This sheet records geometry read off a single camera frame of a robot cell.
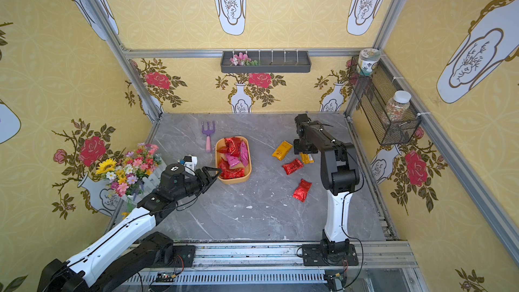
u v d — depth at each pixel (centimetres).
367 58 85
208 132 114
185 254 74
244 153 97
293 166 95
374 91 98
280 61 92
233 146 97
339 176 55
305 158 98
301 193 88
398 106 65
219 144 102
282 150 101
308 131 73
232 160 96
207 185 69
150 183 87
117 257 48
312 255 74
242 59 88
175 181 61
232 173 92
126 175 78
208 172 72
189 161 76
